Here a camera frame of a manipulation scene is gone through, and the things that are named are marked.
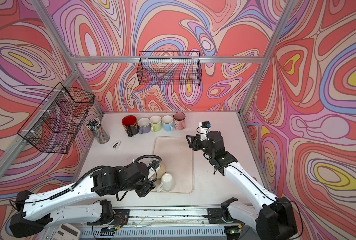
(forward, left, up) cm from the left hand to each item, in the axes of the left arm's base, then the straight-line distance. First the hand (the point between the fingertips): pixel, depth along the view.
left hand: (154, 184), depth 69 cm
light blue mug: (+43, -4, -7) cm, 44 cm away
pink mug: (+45, -12, -5) cm, 46 cm away
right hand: (+22, -19, +4) cm, 29 cm away
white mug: (+3, -5, -8) cm, 10 cm away
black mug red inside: (+41, +21, -5) cm, 46 cm away
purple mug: (+46, +14, -11) cm, 49 cm away
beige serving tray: (+24, -10, -16) cm, 31 cm away
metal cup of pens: (+35, +41, +1) cm, 54 cm away
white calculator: (-17, +40, -13) cm, 46 cm away
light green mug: (+43, +4, -7) cm, 44 cm away
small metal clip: (+30, +30, -13) cm, 44 cm away
